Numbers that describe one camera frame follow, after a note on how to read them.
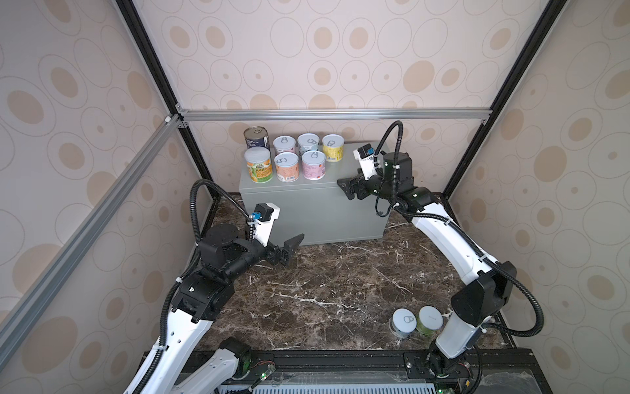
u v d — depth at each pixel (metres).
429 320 0.77
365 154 0.64
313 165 0.73
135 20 0.69
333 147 0.81
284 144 0.81
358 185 0.67
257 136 0.75
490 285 0.44
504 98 0.86
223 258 0.45
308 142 0.81
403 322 0.78
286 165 0.74
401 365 0.75
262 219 0.49
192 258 0.47
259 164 0.71
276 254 0.54
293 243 0.54
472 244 0.48
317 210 0.91
